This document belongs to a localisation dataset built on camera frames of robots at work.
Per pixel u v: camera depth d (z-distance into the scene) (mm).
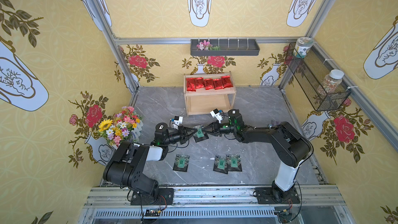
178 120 834
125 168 450
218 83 927
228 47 924
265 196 732
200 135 816
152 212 731
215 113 848
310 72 902
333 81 651
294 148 495
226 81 930
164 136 713
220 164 835
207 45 880
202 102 1100
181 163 838
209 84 924
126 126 802
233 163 836
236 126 746
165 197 736
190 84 918
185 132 775
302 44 848
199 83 923
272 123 1004
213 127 798
